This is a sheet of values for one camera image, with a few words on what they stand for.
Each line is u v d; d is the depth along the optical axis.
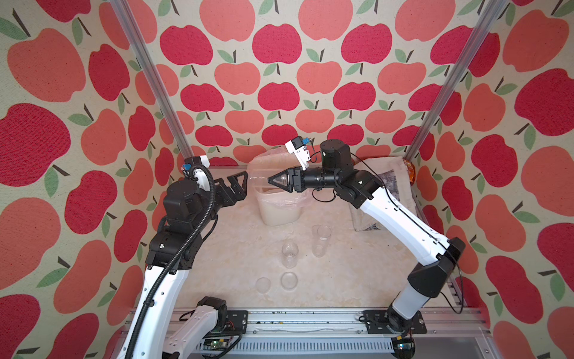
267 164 0.91
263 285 0.83
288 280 0.84
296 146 0.58
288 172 0.57
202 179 0.55
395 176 0.98
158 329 0.37
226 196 0.52
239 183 0.57
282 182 0.60
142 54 0.79
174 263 0.40
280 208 0.84
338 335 0.73
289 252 0.91
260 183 0.64
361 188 0.49
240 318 0.75
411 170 1.11
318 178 0.56
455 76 0.85
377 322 0.73
